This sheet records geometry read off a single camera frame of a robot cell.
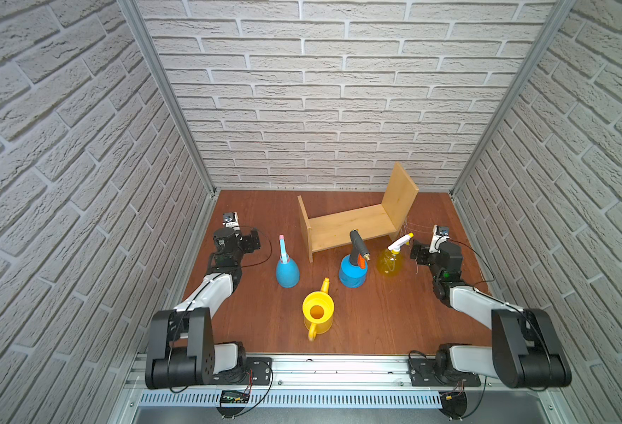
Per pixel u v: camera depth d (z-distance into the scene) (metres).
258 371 0.73
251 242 0.82
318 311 0.76
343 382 0.75
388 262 0.95
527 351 0.43
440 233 0.77
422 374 0.73
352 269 0.83
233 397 0.72
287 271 0.85
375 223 1.00
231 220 0.76
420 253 0.81
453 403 0.70
